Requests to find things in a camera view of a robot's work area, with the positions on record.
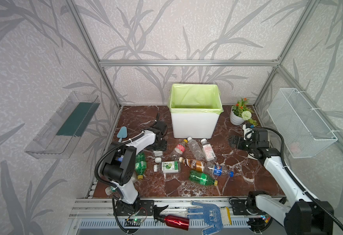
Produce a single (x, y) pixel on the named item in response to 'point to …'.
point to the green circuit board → (133, 222)
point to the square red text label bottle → (208, 150)
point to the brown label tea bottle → (196, 165)
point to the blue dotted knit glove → (211, 214)
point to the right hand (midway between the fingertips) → (235, 135)
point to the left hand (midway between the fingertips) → (160, 143)
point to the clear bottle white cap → (195, 149)
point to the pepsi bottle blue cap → (210, 168)
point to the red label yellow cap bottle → (181, 148)
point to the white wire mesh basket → (304, 132)
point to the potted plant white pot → (240, 111)
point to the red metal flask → (175, 221)
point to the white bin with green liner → (195, 109)
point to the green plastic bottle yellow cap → (202, 178)
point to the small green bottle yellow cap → (140, 164)
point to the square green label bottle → (158, 153)
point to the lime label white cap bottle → (169, 167)
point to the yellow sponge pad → (226, 214)
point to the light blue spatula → (122, 133)
